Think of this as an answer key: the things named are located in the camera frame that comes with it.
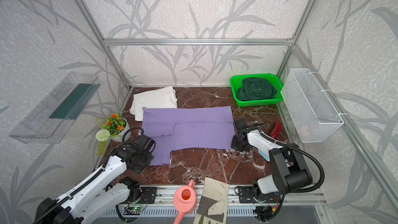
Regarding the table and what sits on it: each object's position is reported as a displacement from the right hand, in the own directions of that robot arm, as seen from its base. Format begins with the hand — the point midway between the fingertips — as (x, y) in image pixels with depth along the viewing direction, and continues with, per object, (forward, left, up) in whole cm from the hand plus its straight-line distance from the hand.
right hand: (235, 142), depth 91 cm
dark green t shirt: (+39, -18, +6) cm, 43 cm away
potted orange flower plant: (+4, +67, +13) cm, 69 cm away
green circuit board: (-32, +49, +1) cm, 58 cm away
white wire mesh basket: (-4, -27, +34) cm, 44 cm away
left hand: (-10, +45, +5) cm, 47 cm away
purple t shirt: (+10, +34, -1) cm, 35 cm away
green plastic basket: (+47, -5, +4) cm, 47 cm away
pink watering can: (-30, +26, +12) cm, 41 cm away
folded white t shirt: (+35, +49, 0) cm, 60 cm away
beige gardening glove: (-32, +14, +2) cm, 35 cm away
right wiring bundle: (-34, -12, -1) cm, 36 cm away
